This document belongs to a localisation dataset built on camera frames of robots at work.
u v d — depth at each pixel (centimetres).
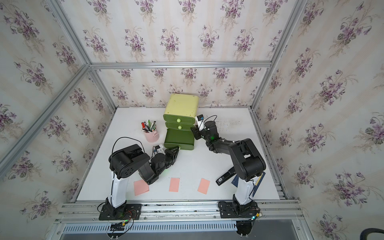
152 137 96
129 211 72
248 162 50
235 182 82
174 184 82
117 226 72
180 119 88
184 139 98
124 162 53
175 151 89
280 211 75
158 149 88
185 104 92
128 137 60
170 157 84
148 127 96
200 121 82
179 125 94
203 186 82
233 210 73
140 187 80
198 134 84
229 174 81
